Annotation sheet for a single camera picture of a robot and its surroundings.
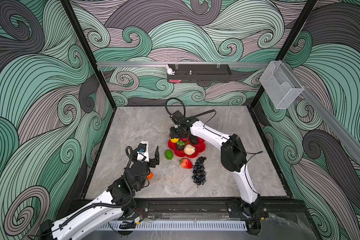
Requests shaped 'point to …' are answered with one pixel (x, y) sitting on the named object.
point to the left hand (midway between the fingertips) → (150, 145)
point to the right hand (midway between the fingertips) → (173, 134)
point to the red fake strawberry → (185, 163)
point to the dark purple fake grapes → (199, 173)
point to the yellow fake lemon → (174, 140)
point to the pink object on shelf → (172, 81)
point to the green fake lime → (168, 154)
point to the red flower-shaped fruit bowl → (199, 147)
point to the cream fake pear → (189, 149)
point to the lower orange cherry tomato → (150, 176)
